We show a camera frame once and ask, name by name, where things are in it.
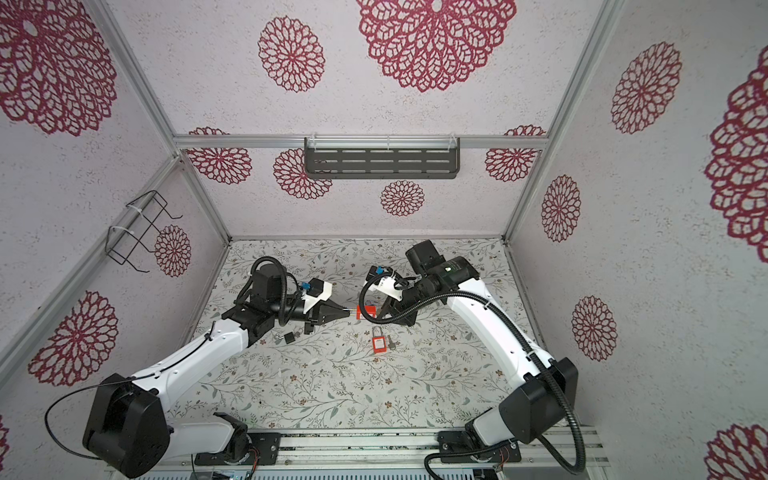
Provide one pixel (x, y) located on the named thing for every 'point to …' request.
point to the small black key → (290, 337)
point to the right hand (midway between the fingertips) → (384, 308)
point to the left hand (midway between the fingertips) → (346, 314)
